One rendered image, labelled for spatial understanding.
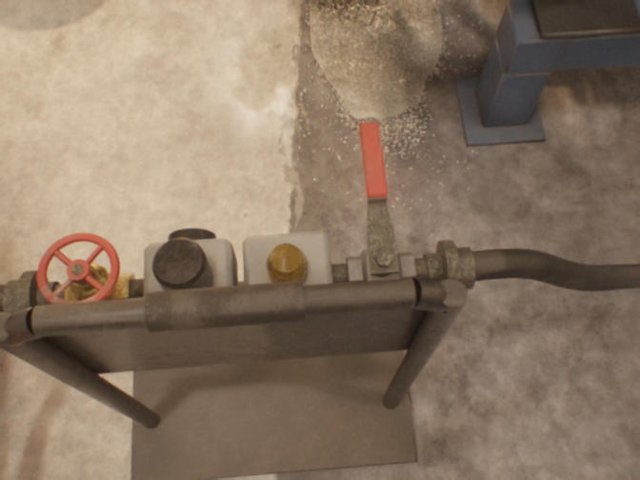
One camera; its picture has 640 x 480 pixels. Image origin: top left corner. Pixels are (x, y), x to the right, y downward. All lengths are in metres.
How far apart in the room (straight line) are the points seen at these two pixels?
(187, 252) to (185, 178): 0.62
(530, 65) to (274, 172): 0.45
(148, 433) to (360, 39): 0.79
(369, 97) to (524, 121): 0.28
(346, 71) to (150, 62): 0.37
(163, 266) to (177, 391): 0.51
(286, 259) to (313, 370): 0.49
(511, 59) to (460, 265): 0.51
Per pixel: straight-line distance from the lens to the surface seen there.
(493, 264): 0.69
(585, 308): 1.20
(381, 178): 0.67
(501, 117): 1.26
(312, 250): 0.66
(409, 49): 1.36
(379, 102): 1.29
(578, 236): 1.24
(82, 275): 0.64
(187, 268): 0.62
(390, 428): 1.08
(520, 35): 1.10
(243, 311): 0.53
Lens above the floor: 1.08
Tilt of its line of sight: 68 degrees down
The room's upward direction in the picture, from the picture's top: straight up
